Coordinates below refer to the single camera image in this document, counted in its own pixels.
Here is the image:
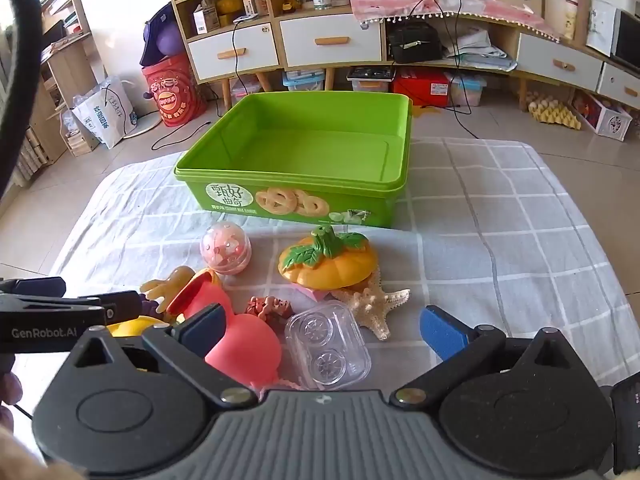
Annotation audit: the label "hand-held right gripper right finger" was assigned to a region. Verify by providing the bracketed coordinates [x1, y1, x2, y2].
[390, 305, 593, 408]

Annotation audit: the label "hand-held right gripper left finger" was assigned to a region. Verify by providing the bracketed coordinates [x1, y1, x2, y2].
[65, 304, 258, 408]

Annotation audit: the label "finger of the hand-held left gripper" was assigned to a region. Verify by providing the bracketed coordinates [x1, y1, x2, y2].
[101, 290, 157, 322]
[0, 276, 67, 297]

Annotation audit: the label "yellow plastic toy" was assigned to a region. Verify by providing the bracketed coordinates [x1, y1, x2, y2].
[106, 315, 172, 339]

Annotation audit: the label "pink and red plastic toy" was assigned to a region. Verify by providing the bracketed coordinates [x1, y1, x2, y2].
[166, 269, 301, 397]

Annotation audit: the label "small red-brown figurine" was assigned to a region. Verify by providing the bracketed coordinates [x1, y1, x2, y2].
[244, 295, 295, 322]

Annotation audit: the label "beige starfish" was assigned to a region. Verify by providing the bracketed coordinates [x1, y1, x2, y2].
[331, 267, 411, 342]

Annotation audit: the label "pink clear capsule ball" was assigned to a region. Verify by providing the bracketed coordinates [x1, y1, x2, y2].
[200, 221, 252, 276]

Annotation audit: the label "clear plastic lens case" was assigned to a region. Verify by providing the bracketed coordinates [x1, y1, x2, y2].
[284, 300, 372, 391]

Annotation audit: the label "orange pumpkin toy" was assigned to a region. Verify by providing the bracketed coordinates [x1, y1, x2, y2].
[278, 225, 379, 291]

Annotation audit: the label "green plastic cookie box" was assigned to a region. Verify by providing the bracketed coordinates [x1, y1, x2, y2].
[174, 91, 414, 231]

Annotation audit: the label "person's left hand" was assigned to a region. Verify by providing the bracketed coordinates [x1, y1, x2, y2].
[0, 373, 24, 429]

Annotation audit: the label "tan rubber hand toy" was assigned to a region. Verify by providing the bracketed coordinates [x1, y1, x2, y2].
[139, 266, 197, 317]

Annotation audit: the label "grey checked tablecloth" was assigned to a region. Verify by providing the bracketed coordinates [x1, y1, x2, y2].
[49, 137, 640, 411]

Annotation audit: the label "pink rectangular block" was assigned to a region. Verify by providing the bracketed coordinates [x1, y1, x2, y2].
[298, 285, 342, 304]

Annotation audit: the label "white paper bag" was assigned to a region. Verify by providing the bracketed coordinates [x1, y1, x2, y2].
[71, 76, 139, 150]

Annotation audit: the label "wooden side shelf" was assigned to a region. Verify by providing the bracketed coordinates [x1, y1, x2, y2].
[29, 0, 99, 157]

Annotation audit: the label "red cardboard box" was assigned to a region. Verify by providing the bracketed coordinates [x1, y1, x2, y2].
[391, 69, 451, 107]

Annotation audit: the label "egg carton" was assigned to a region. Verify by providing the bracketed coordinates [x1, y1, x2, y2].
[527, 91, 584, 131]

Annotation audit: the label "clear storage box black lid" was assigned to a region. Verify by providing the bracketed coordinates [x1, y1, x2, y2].
[347, 65, 396, 95]

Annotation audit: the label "clear storage box blue lid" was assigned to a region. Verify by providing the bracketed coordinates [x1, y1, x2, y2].
[282, 70, 326, 95]

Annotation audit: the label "purple plush toy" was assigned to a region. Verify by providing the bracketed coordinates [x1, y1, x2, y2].
[139, 2, 187, 67]

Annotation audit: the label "white patterned box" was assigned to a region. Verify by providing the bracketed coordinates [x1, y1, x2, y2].
[592, 97, 634, 141]

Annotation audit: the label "folded cloths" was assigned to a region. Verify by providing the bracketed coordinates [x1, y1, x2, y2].
[444, 29, 517, 72]

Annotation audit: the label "black bag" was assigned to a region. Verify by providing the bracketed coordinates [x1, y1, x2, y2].
[387, 22, 444, 65]

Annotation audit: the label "small white carton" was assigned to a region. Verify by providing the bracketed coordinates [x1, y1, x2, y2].
[192, 2, 221, 35]

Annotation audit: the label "yellow container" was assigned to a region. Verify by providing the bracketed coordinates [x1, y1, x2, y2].
[215, 0, 245, 26]

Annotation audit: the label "pink tasselled cloth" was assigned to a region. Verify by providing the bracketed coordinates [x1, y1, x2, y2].
[349, 0, 562, 44]

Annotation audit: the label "wooden cabinet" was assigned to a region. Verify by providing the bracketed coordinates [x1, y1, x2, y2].
[162, 0, 640, 112]

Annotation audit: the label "black microwave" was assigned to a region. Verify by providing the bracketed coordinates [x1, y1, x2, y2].
[612, 10, 640, 69]

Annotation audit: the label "cream bottle red cap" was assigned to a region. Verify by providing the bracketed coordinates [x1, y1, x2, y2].
[563, 0, 581, 41]

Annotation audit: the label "black cable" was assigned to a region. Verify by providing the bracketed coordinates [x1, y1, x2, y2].
[0, 0, 44, 202]

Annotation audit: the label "white drawer wooden handle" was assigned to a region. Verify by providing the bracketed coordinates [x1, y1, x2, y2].
[597, 62, 640, 110]
[279, 13, 384, 69]
[187, 22, 280, 81]
[516, 32, 601, 92]

